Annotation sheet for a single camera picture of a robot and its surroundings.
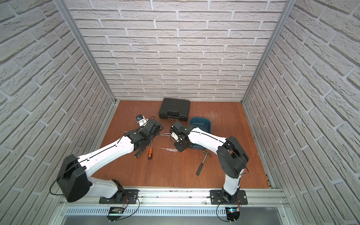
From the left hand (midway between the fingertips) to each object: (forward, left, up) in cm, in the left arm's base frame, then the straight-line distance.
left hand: (156, 126), depth 83 cm
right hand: (-8, -17, -11) cm, 22 cm away
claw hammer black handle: (-20, -27, -16) cm, 37 cm away
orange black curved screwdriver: (+3, -6, -15) cm, 17 cm away
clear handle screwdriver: (-8, -8, -16) cm, 19 cm away
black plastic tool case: (+26, -11, -13) cm, 31 cm away
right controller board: (-42, -43, -17) cm, 62 cm away
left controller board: (-41, +18, -17) cm, 47 cm away
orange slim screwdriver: (-11, +4, -15) cm, 19 cm away
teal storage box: (+13, -33, -14) cm, 39 cm away
